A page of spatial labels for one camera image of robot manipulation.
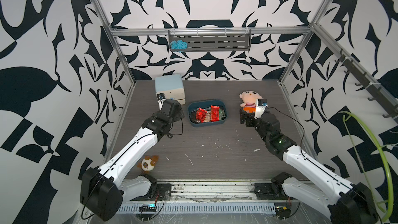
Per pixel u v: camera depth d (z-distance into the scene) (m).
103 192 0.38
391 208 0.50
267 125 0.59
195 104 1.03
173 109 0.61
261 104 0.67
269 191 0.73
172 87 0.96
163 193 0.74
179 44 0.91
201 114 0.94
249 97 1.01
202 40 0.94
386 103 0.55
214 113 0.96
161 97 0.70
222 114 0.97
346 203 0.39
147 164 0.79
